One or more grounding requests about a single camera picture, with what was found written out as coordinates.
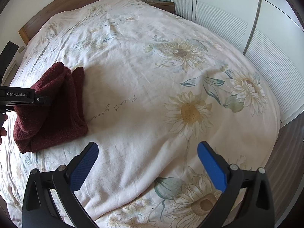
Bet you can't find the white floral duvet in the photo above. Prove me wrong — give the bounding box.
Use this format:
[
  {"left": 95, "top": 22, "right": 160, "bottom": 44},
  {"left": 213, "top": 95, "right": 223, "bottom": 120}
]
[{"left": 1, "top": 0, "right": 280, "bottom": 227}]

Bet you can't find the dark red knit sweater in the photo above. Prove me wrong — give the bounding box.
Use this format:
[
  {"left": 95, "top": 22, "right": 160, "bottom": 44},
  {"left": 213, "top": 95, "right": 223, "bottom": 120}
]
[{"left": 13, "top": 62, "right": 88, "bottom": 153}]

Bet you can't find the wall socket plate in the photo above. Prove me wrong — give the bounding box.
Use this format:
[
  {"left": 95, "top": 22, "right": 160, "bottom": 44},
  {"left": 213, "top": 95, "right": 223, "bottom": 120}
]
[{"left": 18, "top": 45, "right": 25, "bottom": 54}]

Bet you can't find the white louvered wardrobe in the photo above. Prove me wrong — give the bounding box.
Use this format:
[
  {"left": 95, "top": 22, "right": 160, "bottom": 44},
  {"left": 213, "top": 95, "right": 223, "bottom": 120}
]
[{"left": 171, "top": 0, "right": 303, "bottom": 126}]

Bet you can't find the person's left hand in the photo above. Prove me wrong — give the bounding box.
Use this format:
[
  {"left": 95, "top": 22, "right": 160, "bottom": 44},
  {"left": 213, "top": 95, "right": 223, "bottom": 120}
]
[{"left": 0, "top": 114, "right": 8, "bottom": 145}]

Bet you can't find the wooden nightstand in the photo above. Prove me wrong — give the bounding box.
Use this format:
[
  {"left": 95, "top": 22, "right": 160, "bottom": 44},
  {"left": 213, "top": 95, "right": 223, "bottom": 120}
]
[{"left": 143, "top": 0, "right": 175, "bottom": 14}]

